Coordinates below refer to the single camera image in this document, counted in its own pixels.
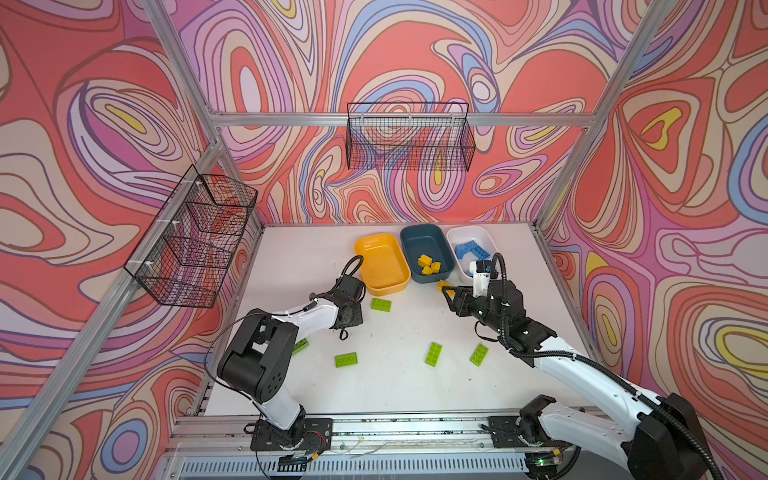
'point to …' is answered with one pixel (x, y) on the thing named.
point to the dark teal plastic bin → (429, 240)
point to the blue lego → (472, 247)
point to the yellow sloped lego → (442, 284)
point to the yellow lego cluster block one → (427, 270)
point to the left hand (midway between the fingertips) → (356, 315)
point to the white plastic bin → (458, 235)
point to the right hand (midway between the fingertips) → (451, 294)
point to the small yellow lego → (435, 267)
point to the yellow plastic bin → (385, 266)
